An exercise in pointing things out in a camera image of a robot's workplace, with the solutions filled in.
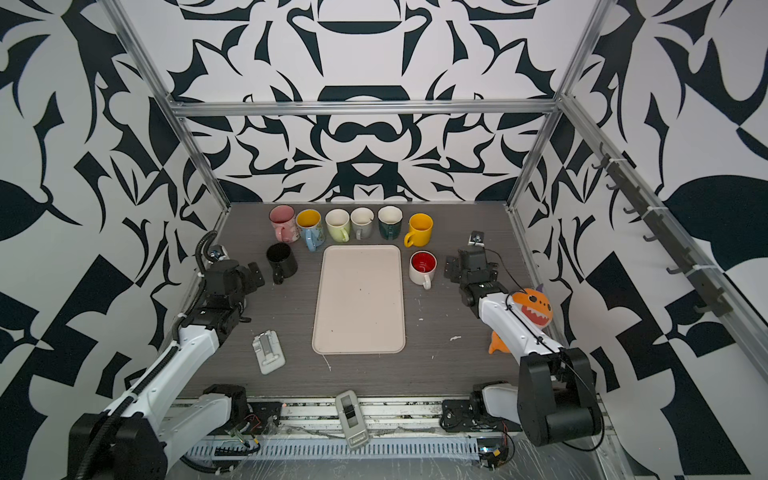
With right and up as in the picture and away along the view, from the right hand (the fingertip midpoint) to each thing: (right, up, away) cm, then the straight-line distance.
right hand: (471, 259), depth 88 cm
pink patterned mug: (-60, +13, +18) cm, 64 cm away
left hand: (-66, -2, -6) cm, 66 cm away
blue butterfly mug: (-50, +11, +14) cm, 53 cm away
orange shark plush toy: (+17, -12, -3) cm, 22 cm away
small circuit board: (0, -45, -17) cm, 48 cm away
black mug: (-59, -2, +13) cm, 61 cm away
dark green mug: (-24, +12, +16) cm, 31 cm away
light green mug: (-41, +10, +14) cm, 44 cm away
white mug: (-13, -3, +11) cm, 17 cm away
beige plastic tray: (-33, -15, +6) cm, 37 cm away
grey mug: (-33, +12, +19) cm, 41 cm away
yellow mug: (-13, +9, +14) cm, 21 cm away
